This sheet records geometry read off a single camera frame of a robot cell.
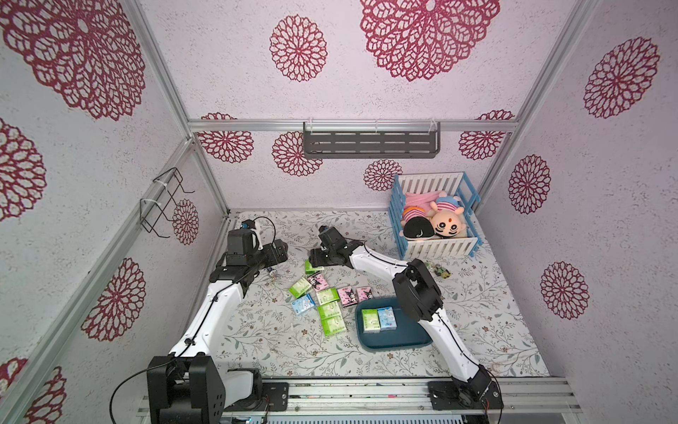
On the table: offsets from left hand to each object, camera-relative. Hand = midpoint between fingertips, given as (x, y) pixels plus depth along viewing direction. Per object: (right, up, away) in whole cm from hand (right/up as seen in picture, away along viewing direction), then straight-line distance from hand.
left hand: (275, 249), depth 84 cm
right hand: (+14, -4, +18) cm, 23 cm away
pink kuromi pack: (+13, -12, +10) cm, 20 cm away
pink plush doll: (+53, +16, +25) cm, 61 cm away
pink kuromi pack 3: (+29, -16, +8) cm, 34 cm away
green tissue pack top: (+9, -8, +14) cm, 19 cm away
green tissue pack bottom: (+18, -25, +1) cm, 31 cm away
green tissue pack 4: (+17, -21, +4) cm, 27 cm away
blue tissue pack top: (+36, -23, +1) cm, 42 cm away
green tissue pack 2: (+7, -14, +10) cm, 18 cm away
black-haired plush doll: (+60, +10, +14) cm, 63 cm away
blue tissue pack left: (+8, -19, +6) cm, 21 cm away
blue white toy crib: (+69, +27, +25) cm, 78 cm away
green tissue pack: (+31, -23, +1) cm, 38 cm away
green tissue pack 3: (+16, -17, +7) cm, 24 cm away
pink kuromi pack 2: (+23, -17, +8) cm, 30 cm away
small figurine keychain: (+59, -9, +15) cm, 62 cm away
